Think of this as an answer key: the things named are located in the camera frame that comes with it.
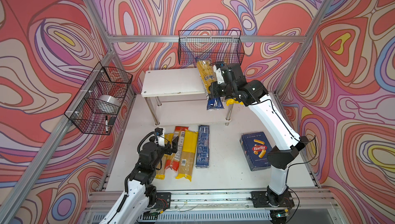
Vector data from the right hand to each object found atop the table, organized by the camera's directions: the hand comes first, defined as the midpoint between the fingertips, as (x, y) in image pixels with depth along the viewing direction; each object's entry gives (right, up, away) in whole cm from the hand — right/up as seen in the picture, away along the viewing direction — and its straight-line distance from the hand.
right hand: (212, 91), depth 72 cm
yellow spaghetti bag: (-27, -43, +8) cm, 52 cm away
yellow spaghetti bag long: (-12, -33, +14) cm, 38 cm away
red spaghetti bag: (-21, -37, +11) cm, 44 cm away
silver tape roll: (-50, -4, +1) cm, 50 cm away
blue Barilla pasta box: (+26, -32, +11) cm, 42 cm away
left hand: (-21, -22, +8) cm, 32 cm away
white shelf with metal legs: (-16, -3, +1) cm, 17 cm away
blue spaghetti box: (-5, -37, +11) cm, 38 cm away
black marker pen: (-51, -16, 0) cm, 53 cm away
